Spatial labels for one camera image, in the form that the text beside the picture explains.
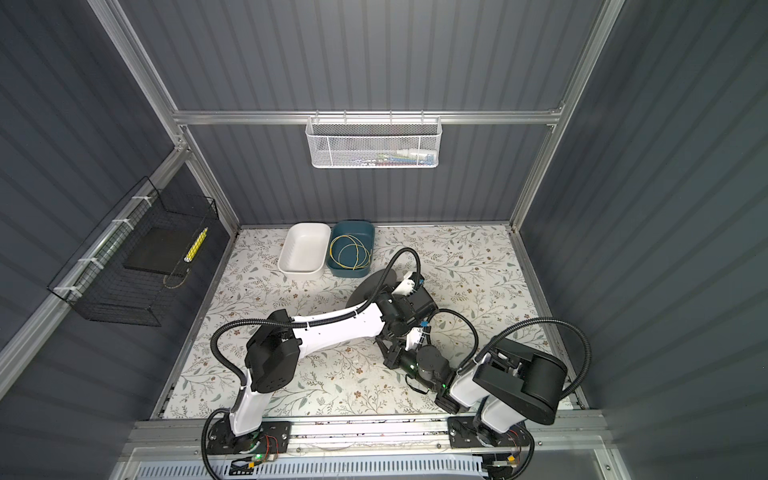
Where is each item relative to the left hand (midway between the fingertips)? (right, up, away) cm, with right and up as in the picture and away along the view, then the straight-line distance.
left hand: (381, 288), depth 86 cm
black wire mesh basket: (-61, +6, -15) cm, 63 cm away
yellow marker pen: (-48, +12, -8) cm, 51 cm away
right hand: (-1, -14, -6) cm, 16 cm away
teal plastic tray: (-7, +19, +30) cm, 36 cm away
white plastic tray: (-30, +11, +26) cm, 41 cm away
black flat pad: (-55, +11, -10) cm, 57 cm away
